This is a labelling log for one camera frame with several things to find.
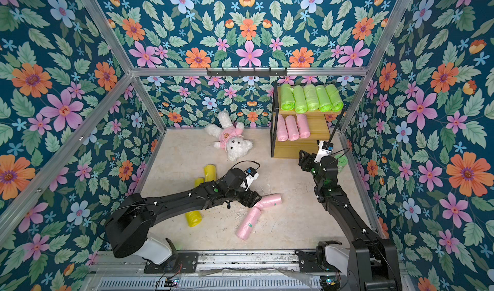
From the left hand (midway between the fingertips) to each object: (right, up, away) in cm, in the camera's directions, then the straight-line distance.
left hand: (259, 194), depth 82 cm
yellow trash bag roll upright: (-31, +3, +13) cm, 34 cm away
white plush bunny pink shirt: (-17, +27, +22) cm, 39 cm away
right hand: (+21, +19, +1) cm, 28 cm away
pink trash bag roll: (+16, +28, +9) cm, 34 cm away
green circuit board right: (+27, -31, -11) cm, 42 cm away
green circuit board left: (-34, -31, -10) cm, 47 cm away
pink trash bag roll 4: (-5, -12, -2) cm, 13 cm away
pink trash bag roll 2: (+22, +30, +11) cm, 38 cm away
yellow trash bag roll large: (-28, -10, -1) cm, 30 cm away
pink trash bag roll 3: (+4, -4, +4) cm, 7 cm away
